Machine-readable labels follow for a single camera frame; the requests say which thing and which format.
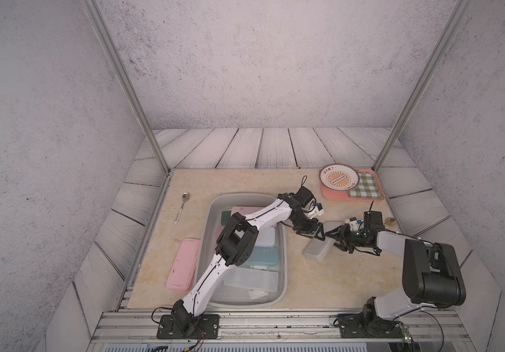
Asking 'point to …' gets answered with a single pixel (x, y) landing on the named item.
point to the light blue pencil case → (266, 237)
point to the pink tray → (329, 193)
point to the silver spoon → (185, 198)
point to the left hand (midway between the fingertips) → (323, 239)
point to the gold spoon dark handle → (390, 221)
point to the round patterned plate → (339, 177)
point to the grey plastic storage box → (260, 281)
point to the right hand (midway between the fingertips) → (329, 235)
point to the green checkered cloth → (368, 186)
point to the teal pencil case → (263, 256)
